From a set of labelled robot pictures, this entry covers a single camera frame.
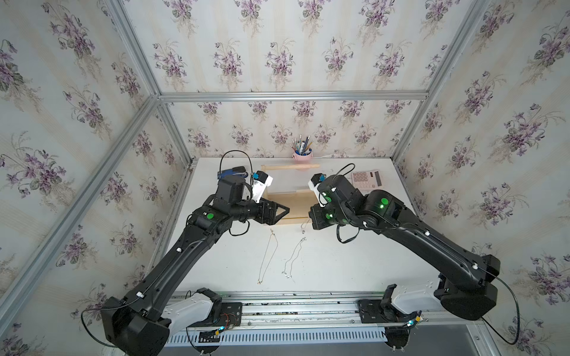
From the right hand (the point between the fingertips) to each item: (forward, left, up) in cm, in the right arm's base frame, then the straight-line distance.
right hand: (312, 215), depth 67 cm
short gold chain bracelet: (+5, +2, -22) cm, 23 cm away
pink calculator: (+35, -31, -25) cm, 53 cm away
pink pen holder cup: (+45, +1, -20) cm, 49 cm away
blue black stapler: (+37, +34, -21) cm, 55 cm away
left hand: (+2, +9, 0) cm, 9 cm away
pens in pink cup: (+50, +2, -16) cm, 52 cm away
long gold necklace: (-4, +18, -27) cm, 32 cm away
